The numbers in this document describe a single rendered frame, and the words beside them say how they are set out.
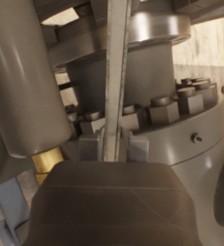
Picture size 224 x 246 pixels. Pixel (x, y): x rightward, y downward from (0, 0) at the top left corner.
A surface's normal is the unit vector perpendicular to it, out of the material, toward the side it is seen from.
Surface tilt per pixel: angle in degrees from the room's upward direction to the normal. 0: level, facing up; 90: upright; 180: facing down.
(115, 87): 49
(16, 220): 0
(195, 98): 38
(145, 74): 33
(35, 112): 18
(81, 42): 70
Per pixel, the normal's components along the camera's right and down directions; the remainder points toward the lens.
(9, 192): 0.74, 0.00
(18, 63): 0.51, 0.10
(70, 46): -0.45, 0.33
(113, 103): 0.00, 0.25
